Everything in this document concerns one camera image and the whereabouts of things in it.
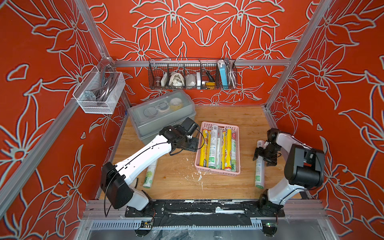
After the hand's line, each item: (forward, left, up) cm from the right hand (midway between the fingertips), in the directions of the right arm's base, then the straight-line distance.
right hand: (258, 159), depth 88 cm
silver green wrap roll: (+5, +27, +6) cm, 29 cm away
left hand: (0, +39, +17) cm, 43 cm away
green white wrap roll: (+4, +15, +3) cm, 15 cm away
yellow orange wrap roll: (+1, +19, +6) cm, 20 cm away
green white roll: (-11, +63, +2) cm, 64 cm away
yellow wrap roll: (0, +33, +2) cm, 33 cm away
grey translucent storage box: (+29, +55, +15) cm, 64 cm away
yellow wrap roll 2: (+5, +21, +3) cm, 21 cm away
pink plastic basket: (+20, +11, +6) cm, 24 cm away
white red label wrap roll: (-6, +1, +2) cm, 7 cm away
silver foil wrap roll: (+5, +23, +3) cm, 24 cm away
